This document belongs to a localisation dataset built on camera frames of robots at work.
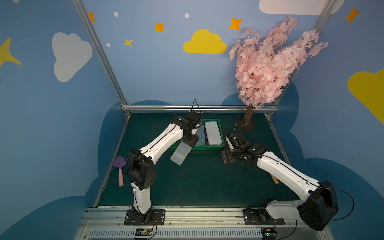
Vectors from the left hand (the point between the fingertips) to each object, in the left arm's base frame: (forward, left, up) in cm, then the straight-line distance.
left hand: (189, 137), depth 86 cm
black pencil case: (-14, -20, +4) cm, 24 cm away
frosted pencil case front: (-9, +4, -2) cm, 11 cm away
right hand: (-7, -25, -3) cm, 26 cm away
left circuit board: (-45, +21, -18) cm, 53 cm away
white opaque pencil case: (+13, -17, -13) cm, 25 cm away
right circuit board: (-44, -41, -19) cm, 63 cm away
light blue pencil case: (+11, -8, -12) cm, 18 cm away
